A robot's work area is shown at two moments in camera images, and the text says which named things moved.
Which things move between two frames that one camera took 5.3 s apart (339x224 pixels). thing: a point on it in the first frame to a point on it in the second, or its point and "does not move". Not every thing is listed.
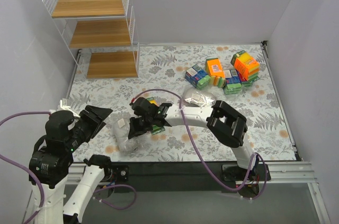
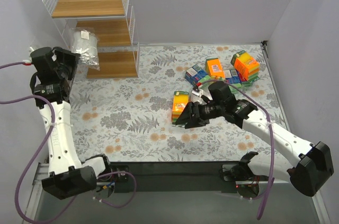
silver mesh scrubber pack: x=121 y=128 to x=84 y=41
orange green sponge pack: x=155 y=129 to x=180 y=99
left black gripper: x=88 y=117 to x=70 y=63
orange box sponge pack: x=215 y=71 does not move
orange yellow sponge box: x=247 y=64 does not move
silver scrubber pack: x=198 y=97 does not move
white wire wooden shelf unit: x=92 y=11 does not move
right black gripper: x=143 y=119 to x=197 y=113
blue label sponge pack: x=233 y=81 does not move
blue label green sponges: x=197 y=77 does not move
